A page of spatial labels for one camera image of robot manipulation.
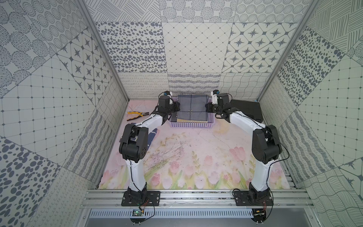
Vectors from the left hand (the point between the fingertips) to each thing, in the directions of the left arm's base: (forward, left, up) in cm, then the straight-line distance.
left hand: (179, 101), depth 96 cm
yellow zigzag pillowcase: (-8, -4, -13) cm, 15 cm away
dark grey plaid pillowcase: (-3, -9, -4) cm, 10 cm away
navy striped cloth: (-18, +20, -17) cm, 32 cm away
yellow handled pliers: (+1, +31, -17) cm, 35 cm away
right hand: (-2, -19, -2) cm, 20 cm away
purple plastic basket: (-11, +3, -12) cm, 17 cm away
